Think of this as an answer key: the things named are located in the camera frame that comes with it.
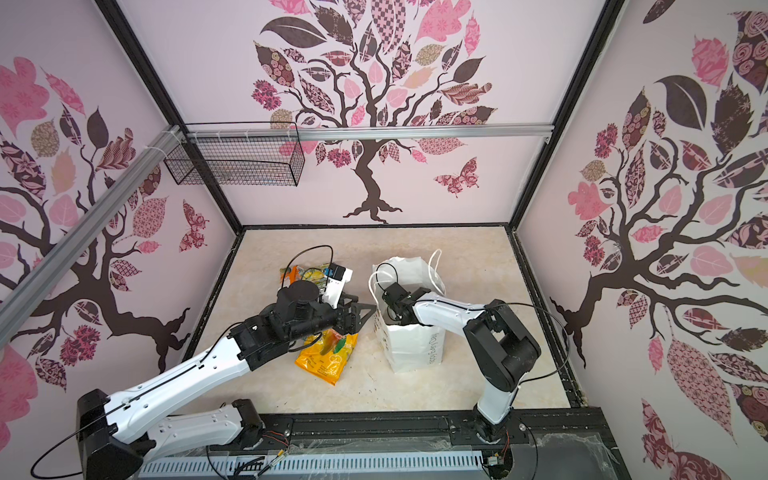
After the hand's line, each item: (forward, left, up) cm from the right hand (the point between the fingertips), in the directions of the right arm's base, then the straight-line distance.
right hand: (402, 341), depth 89 cm
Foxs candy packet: (+10, +23, +22) cm, 33 cm away
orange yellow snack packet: (-6, +21, +6) cm, 23 cm away
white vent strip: (-31, -11, -1) cm, 33 cm away
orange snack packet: (+23, +38, +4) cm, 44 cm away
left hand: (-2, +9, +23) cm, 25 cm away
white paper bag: (-8, -1, +16) cm, 18 cm away
